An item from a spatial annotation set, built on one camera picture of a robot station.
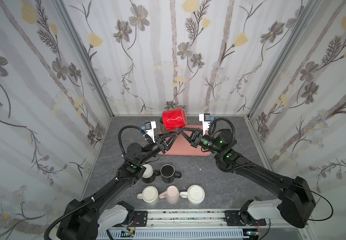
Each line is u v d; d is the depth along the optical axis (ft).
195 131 1.98
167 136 2.03
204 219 2.46
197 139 1.91
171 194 2.40
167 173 2.65
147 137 1.98
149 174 2.66
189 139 2.02
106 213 1.76
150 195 2.44
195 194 2.46
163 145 1.97
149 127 1.98
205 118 1.95
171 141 2.21
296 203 1.33
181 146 2.02
